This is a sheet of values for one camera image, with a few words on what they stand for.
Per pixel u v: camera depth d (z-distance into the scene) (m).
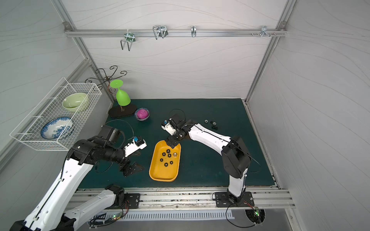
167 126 0.77
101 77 1.04
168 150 0.91
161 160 0.88
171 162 0.86
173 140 0.76
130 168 0.56
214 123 1.04
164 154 0.91
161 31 0.75
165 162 0.87
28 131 0.56
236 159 0.47
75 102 0.72
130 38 0.79
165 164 0.86
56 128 0.64
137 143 0.56
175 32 0.79
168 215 0.70
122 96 0.91
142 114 1.04
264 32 0.77
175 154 0.90
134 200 0.73
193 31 0.73
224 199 0.75
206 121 1.08
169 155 0.90
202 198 0.75
